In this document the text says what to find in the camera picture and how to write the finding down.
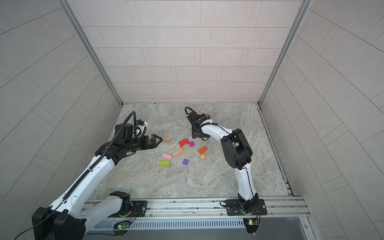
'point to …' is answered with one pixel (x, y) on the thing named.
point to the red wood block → (183, 142)
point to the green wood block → (164, 163)
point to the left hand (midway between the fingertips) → (160, 138)
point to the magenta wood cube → (191, 144)
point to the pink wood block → (167, 156)
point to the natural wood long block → (180, 150)
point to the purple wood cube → (185, 162)
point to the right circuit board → (251, 221)
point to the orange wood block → (202, 150)
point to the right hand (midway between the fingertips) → (199, 135)
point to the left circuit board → (121, 226)
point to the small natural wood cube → (203, 156)
